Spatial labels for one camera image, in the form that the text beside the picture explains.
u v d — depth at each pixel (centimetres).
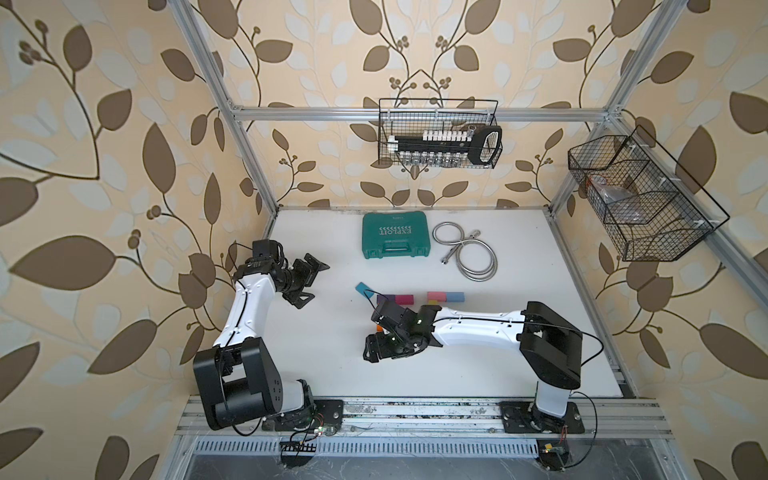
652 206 73
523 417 72
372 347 72
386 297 96
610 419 74
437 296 96
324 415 74
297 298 76
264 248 68
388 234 107
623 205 70
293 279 72
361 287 99
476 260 107
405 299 94
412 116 91
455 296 96
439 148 84
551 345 46
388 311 64
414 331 62
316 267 75
